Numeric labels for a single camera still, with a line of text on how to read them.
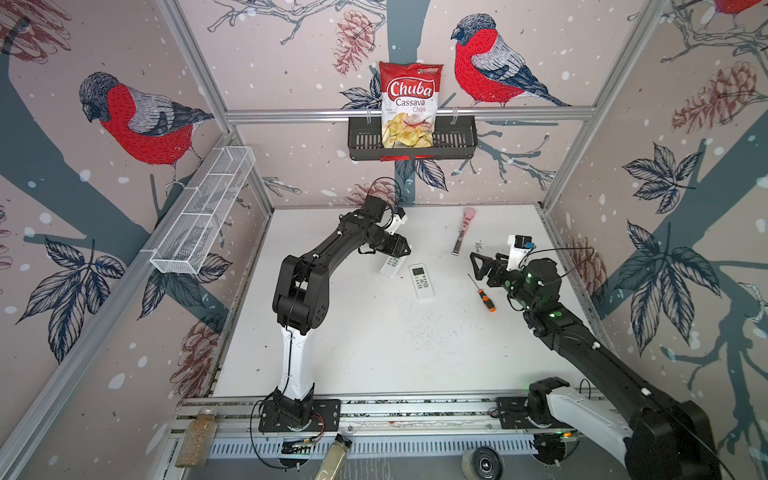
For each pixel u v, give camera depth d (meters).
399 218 0.88
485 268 0.72
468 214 1.18
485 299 0.94
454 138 0.95
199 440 0.67
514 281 0.69
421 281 0.98
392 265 0.92
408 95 0.83
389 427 0.73
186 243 0.71
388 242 0.85
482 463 0.59
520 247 0.69
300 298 0.54
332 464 0.65
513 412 0.73
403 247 0.86
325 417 0.73
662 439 0.39
